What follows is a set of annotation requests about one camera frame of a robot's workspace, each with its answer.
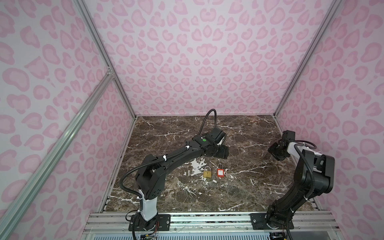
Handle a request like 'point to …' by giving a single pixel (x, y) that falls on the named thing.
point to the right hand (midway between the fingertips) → (272, 150)
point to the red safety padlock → (220, 171)
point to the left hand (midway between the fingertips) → (226, 151)
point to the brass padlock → (207, 173)
